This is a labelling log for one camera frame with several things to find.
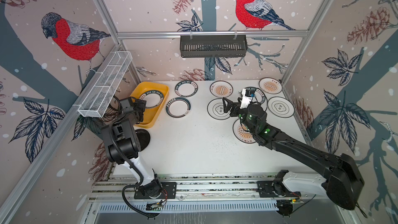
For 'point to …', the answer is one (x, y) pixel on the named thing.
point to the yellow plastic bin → (152, 117)
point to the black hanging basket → (213, 45)
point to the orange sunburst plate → (221, 88)
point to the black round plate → (143, 137)
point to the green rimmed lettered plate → (186, 88)
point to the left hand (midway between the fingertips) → (143, 103)
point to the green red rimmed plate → (178, 107)
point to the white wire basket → (104, 85)
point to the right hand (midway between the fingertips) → (228, 99)
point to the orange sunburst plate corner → (270, 86)
